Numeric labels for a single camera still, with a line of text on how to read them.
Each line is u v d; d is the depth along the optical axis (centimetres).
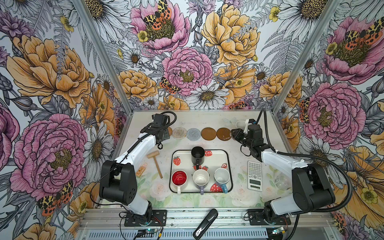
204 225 69
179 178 85
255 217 74
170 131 108
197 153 92
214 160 95
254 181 85
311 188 44
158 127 68
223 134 106
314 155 86
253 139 70
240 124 99
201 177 87
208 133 108
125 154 49
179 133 108
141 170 89
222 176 85
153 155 96
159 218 74
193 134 108
